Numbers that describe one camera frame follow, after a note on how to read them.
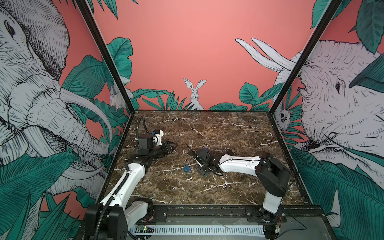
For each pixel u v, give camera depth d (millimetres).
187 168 895
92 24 745
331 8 699
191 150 985
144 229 700
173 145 835
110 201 413
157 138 749
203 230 701
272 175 470
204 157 698
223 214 751
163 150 716
